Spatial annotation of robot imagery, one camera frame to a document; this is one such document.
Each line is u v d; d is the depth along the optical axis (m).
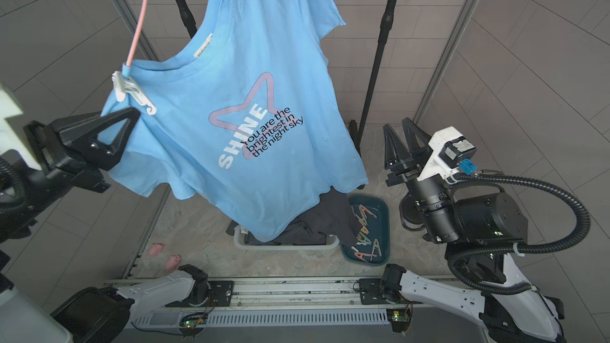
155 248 0.77
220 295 0.71
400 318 0.68
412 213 0.85
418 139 0.38
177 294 0.58
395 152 0.37
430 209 0.35
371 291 0.70
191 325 0.63
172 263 0.75
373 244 0.80
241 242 0.72
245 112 0.42
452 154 0.29
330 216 0.74
